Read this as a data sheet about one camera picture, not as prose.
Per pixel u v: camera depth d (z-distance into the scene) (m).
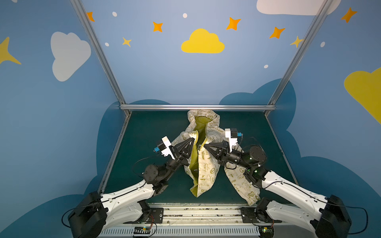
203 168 0.68
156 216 0.73
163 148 0.52
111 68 0.95
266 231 0.73
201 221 0.73
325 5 0.69
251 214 0.75
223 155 0.57
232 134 0.56
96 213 0.40
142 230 0.73
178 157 0.54
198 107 1.15
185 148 0.57
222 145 0.60
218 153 0.59
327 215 0.40
